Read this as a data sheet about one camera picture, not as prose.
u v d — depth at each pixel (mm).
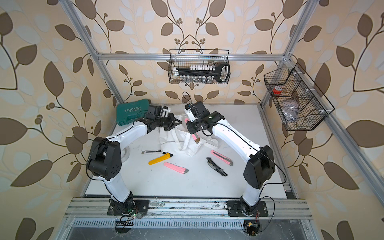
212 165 880
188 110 724
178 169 876
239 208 736
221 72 840
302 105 727
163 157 930
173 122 803
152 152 932
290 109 735
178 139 963
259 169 442
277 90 871
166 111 842
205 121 573
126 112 1116
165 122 791
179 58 912
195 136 799
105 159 482
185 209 751
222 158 911
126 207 660
